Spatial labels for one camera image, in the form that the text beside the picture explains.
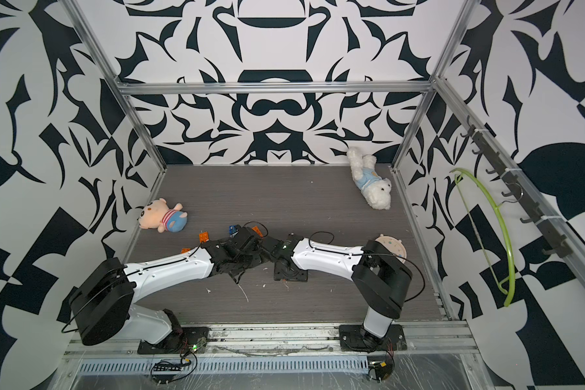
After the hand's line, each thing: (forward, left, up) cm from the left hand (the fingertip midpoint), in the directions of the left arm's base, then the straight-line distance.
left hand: (262, 253), depth 86 cm
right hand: (-6, -8, -3) cm, 11 cm away
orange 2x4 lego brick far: (+11, +24, -6) cm, 27 cm away
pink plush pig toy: (+16, +40, +3) cm, 43 cm away
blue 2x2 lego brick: (+12, +12, -3) cm, 18 cm away
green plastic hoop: (-19, -62, +18) cm, 67 cm away
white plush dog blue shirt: (+26, -44, +4) cm, 51 cm away
